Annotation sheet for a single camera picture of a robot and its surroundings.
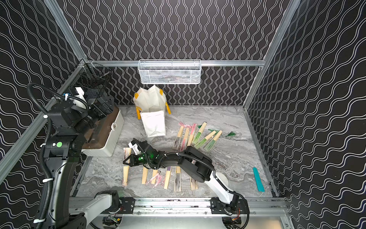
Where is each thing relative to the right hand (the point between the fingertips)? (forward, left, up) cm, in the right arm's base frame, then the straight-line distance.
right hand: (123, 162), depth 81 cm
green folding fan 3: (+18, -52, -8) cm, 56 cm away
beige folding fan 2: (+5, -2, +2) cm, 5 cm away
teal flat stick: (-6, -78, -9) cm, 78 cm away
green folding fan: (+26, -45, -8) cm, 53 cm away
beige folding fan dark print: (-9, -31, -9) cm, 33 cm away
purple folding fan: (-5, -25, -9) cm, 27 cm away
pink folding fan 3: (+22, -35, -8) cm, 42 cm away
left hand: (+12, -1, +38) cm, 40 cm away
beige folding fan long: (-8, -40, -9) cm, 42 cm away
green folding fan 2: (+18, -45, -8) cm, 49 cm away
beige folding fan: (-2, -11, -9) cm, 14 cm away
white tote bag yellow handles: (+50, -7, 0) cm, 51 cm away
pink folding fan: (+23, -33, -8) cm, 41 cm away
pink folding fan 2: (+26, -40, -8) cm, 49 cm away
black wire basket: (+53, +30, +21) cm, 64 cm away
